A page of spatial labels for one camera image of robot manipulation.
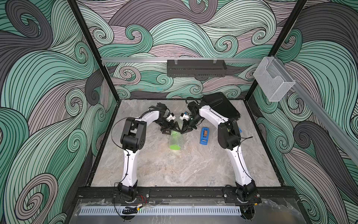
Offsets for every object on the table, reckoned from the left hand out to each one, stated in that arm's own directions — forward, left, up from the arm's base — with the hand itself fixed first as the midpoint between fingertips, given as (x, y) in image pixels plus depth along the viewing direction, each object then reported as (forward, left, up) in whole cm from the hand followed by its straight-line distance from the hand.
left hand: (176, 131), depth 94 cm
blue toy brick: (+3, -46, -4) cm, 46 cm away
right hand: (-2, -3, 0) cm, 3 cm away
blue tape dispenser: (-3, -19, -2) cm, 19 cm away
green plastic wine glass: (-3, +1, +1) cm, 4 cm away
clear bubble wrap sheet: (-7, 0, +2) cm, 7 cm away
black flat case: (+1, -22, +27) cm, 35 cm away
